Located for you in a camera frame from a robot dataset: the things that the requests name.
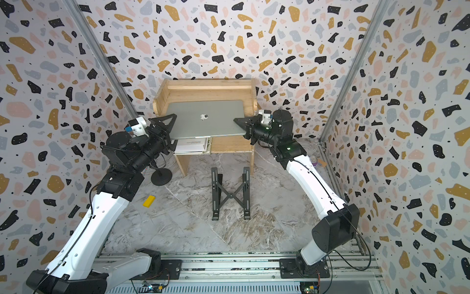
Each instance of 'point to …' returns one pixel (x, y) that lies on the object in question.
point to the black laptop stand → (220, 195)
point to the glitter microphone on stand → (163, 176)
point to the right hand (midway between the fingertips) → (232, 121)
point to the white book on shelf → (193, 146)
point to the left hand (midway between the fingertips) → (179, 122)
